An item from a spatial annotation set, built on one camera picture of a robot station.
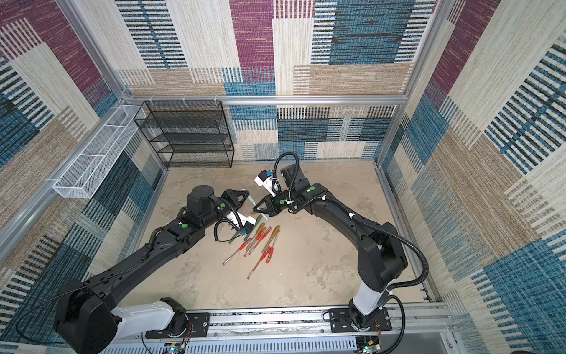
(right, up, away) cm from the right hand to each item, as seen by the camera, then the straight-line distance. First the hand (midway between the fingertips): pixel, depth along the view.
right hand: (258, 211), depth 78 cm
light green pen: (-1, +3, -1) cm, 4 cm away
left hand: (-5, +10, -2) cm, 12 cm away
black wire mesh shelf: (-38, +34, +31) cm, 60 cm away
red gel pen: (-9, -17, +13) cm, 23 cm away
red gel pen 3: (-2, -14, +15) cm, 20 cm away
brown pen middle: (-3, -12, +16) cm, 20 cm away
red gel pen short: (+3, -19, +11) cm, 22 cm away
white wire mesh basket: (-56, +14, -5) cm, 58 cm away
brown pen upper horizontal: (+2, -2, -2) cm, 3 cm away
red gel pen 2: (0, -20, +10) cm, 22 cm away
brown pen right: (+4, -13, +16) cm, 21 cm away
